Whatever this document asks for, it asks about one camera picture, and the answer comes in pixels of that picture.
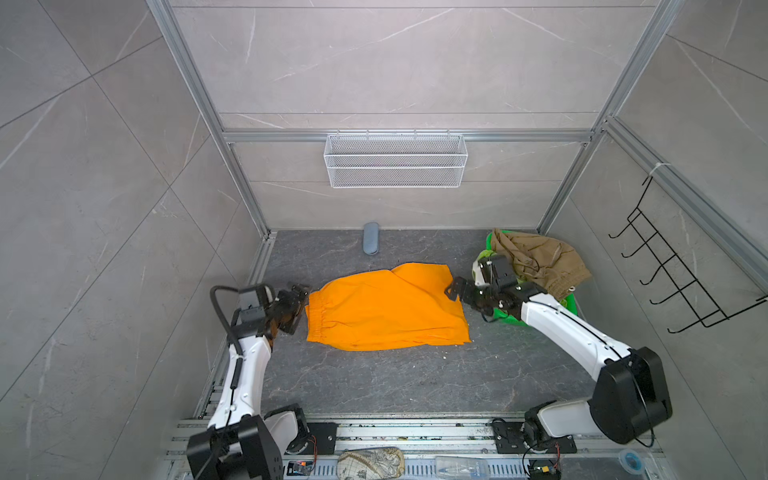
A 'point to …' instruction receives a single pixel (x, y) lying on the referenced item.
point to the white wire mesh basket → (396, 161)
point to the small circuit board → (299, 468)
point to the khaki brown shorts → (549, 263)
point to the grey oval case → (370, 238)
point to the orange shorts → (406, 306)
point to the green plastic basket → (568, 303)
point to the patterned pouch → (371, 463)
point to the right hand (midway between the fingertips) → (455, 292)
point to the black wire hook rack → (687, 286)
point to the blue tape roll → (631, 461)
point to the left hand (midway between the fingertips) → (307, 291)
